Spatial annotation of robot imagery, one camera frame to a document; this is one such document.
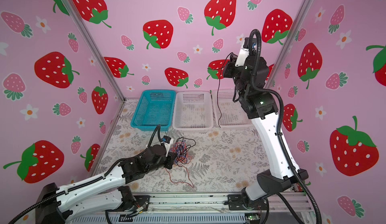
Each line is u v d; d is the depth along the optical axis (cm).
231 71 51
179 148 77
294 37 84
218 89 114
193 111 112
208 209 73
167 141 68
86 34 83
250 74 38
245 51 48
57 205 40
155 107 116
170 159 66
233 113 111
